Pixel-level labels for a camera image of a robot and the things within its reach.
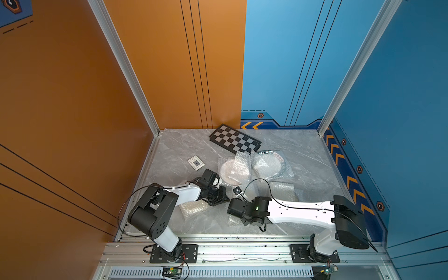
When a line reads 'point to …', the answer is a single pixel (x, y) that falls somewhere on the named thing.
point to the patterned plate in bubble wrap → (270, 164)
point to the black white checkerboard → (234, 140)
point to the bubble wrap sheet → (233, 220)
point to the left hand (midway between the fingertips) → (231, 197)
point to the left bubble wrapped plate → (191, 209)
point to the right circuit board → (330, 269)
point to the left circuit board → (172, 272)
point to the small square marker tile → (196, 163)
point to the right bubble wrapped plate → (284, 191)
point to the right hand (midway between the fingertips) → (246, 211)
